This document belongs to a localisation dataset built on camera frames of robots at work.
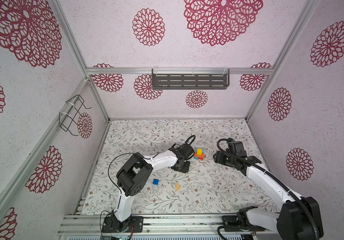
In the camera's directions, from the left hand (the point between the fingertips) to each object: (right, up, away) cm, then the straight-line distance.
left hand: (183, 170), depth 92 cm
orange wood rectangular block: (+12, +8, +5) cm, 15 cm away
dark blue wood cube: (-16, -5, -5) cm, 18 cm away
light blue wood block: (+14, +11, +7) cm, 20 cm away
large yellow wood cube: (+10, +12, +3) cm, 16 cm away
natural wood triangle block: (-4, -7, -7) cm, 11 cm away
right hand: (+19, +11, -6) cm, 23 cm away
